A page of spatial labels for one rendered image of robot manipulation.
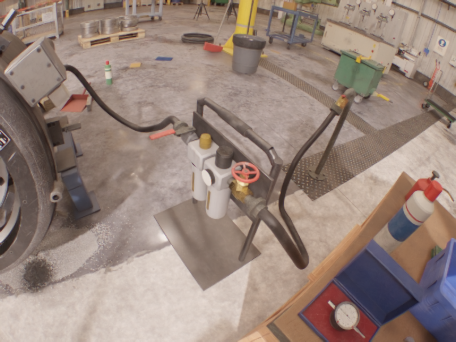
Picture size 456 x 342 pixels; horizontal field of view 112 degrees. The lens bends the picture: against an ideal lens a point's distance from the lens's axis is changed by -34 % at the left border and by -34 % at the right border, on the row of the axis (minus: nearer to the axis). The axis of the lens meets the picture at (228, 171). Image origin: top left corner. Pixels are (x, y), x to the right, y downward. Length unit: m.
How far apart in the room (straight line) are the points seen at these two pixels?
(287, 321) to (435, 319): 0.35
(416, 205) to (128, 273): 0.96
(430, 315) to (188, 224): 0.95
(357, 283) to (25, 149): 0.76
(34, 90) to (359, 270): 0.75
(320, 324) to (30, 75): 0.73
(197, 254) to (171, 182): 0.43
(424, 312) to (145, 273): 0.92
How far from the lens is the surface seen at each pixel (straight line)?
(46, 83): 0.53
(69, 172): 1.05
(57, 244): 1.16
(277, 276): 1.01
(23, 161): 0.57
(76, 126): 0.68
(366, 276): 0.52
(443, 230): 0.95
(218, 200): 0.72
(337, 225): 1.29
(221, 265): 0.97
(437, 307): 0.59
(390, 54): 6.10
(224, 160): 0.62
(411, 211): 0.55
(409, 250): 0.73
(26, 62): 0.52
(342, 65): 3.09
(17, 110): 0.53
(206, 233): 1.04
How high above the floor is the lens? 0.89
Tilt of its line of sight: 43 degrees down
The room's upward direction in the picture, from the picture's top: 10 degrees clockwise
